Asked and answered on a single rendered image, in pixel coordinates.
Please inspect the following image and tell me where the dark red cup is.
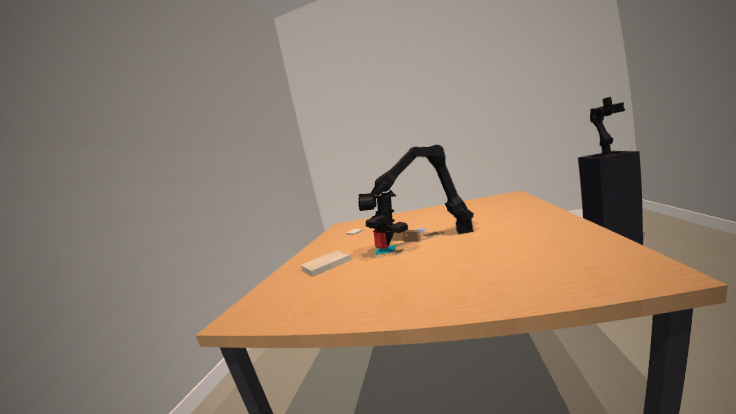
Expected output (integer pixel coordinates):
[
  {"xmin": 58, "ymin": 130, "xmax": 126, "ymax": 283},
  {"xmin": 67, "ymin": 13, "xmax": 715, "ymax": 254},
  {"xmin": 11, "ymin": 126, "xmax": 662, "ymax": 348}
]
[{"xmin": 373, "ymin": 230, "xmax": 390, "ymax": 249}]

